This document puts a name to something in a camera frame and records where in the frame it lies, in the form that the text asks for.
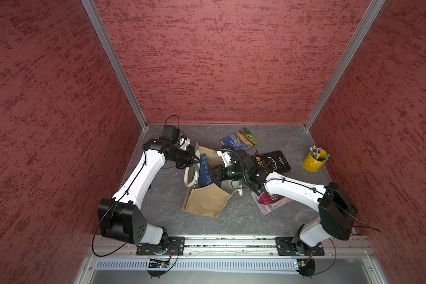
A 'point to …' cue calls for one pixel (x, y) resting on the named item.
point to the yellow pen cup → (315, 160)
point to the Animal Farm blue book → (240, 140)
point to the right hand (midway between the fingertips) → (207, 177)
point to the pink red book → (267, 202)
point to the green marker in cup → (327, 156)
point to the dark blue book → (204, 179)
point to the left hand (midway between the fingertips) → (199, 164)
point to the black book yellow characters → (274, 161)
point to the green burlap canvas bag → (208, 200)
